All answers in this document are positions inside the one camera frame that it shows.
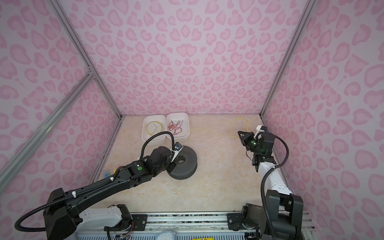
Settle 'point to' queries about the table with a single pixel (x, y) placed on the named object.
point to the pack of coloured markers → (107, 173)
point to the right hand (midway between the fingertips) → (238, 130)
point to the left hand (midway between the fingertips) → (176, 152)
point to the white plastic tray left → (148, 118)
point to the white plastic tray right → (175, 117)
